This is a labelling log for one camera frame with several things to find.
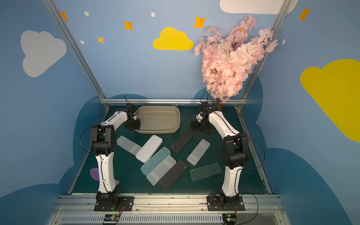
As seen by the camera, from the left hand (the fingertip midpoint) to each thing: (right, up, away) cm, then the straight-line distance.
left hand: (137, 126), depth 105 cm
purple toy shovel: (-20, -28, -20) cm, 40 cm away
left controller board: (-3, -46, -33) cm, 57 cm away
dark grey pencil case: (+28, -29, -21) cm, 45 cm away
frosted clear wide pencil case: (+21, -26, -19) cm, 38 cm away
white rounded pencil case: (+12, -15, -12) cm, 22 cm away
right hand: (+45, -2, -13) cm, 47 cm away
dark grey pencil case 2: (+31, -14, -9) cm, 35 cm away
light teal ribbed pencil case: (+16, -21, -16) cm, 32 cm away
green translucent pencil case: (+46, -27, -21) cm, 57 cm away
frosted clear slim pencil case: (-4, -13, -9) cm, 16 cm away
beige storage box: (+15, +5, +10) cm, 19 cm away
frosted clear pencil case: (+45, -17, -12) cm, 50 cm away
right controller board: (+59, -48, -32) cm, 83 cm away
